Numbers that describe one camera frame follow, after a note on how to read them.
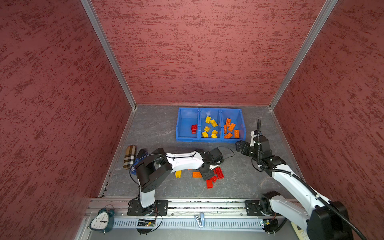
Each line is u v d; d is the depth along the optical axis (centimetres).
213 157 68
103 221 67
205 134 100
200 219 70
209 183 79
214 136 98
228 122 109
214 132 103
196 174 85
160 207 74
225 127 107
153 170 50
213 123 109
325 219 39
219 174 85
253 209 74
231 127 106
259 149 63
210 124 108
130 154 90
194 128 101
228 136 103
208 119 110
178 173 83
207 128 105
